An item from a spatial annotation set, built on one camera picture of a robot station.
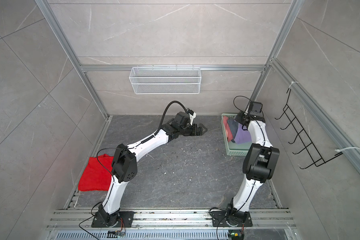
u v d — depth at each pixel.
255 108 0.72
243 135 0.96
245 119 0.70
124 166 0.54
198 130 0.78
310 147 0.64
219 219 0.73
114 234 0.72
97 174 0.86
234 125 1.01
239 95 0.79
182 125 0.70
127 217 0.73
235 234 0.70
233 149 0.89
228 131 1.01
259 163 0.51
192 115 0.81
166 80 1.01
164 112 0.69
